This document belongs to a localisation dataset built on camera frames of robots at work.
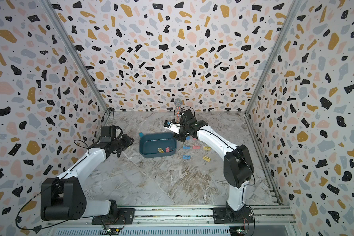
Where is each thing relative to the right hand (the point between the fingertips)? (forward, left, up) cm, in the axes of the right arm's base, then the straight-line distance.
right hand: (175, 132), depth 88 cm
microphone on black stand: (+14, -1, +10) cm, 18 cm away
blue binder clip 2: (-8, -7, -15) cm, 18 cm away
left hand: (-4, +24, -2) cm, 25 cm away
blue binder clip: (0, -8, -16) cm, 18 cm away
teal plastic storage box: (+1, +14, -15) cm, 21 cm away
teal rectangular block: (+9, +26, -15) cm, 32 cm away
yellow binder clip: (-1, -20, -15) cm, 25 cm away
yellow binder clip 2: (-9, -20, -15) cm, 26 cm away
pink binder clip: (-1, -13, -15) cm, 20 cm away
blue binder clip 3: (-7, -8, +4) cm, 11 cm away
